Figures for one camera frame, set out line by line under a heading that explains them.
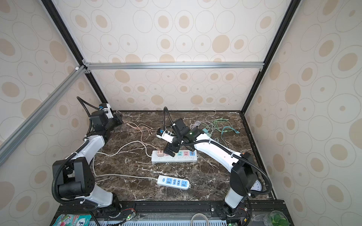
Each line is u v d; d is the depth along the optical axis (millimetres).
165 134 686
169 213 733
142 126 1089
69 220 684
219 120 1138
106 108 771
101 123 664
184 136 583
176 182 801
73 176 443
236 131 1066
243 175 438
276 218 670
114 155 942
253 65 901
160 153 872
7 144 511
